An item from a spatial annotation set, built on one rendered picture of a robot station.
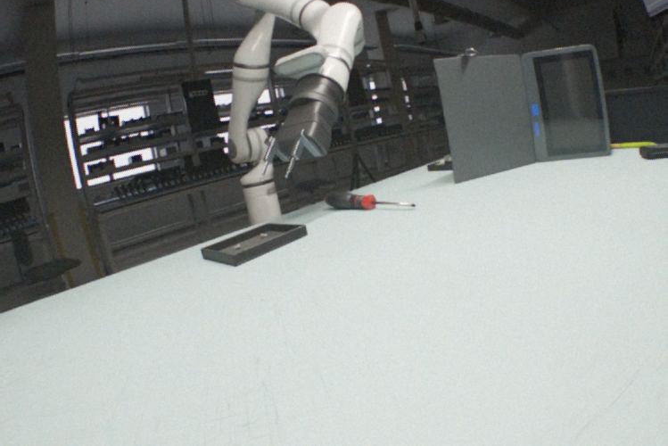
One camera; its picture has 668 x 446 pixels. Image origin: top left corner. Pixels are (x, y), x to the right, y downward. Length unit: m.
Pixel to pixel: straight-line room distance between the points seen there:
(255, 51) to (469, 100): 0.52
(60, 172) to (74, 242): 0.76
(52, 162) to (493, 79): 4.14
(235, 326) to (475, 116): 0.52
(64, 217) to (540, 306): 4.27
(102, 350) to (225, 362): 0.11
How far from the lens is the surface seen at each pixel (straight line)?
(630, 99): 0.88
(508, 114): 0.70
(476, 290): 0.26
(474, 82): 0.66
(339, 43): 0.63
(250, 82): 0.94
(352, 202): 0.55
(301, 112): 0.54
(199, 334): 0.28
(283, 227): 0.50
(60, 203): 4.33
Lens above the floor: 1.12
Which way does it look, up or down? 9 degrees down
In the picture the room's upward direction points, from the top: 11 degrees counter-clockwise
